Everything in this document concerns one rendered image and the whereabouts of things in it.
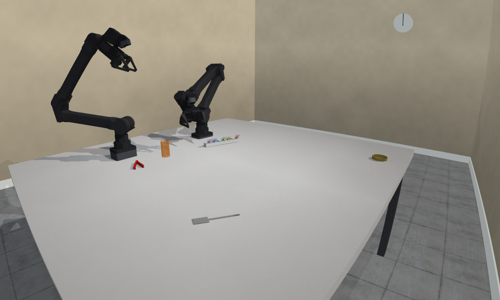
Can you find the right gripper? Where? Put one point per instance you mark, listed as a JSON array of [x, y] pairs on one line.
[[118, 59]]

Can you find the translucent orange pill bottle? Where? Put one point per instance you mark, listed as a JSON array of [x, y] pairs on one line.
[[165, 151]]

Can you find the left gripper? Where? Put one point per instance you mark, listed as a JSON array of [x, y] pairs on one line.
[[189, 115]]

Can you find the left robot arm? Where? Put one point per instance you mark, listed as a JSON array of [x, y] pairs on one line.
[[186, 99]]

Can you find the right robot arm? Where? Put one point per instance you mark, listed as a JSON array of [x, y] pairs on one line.
[[60, 101]]

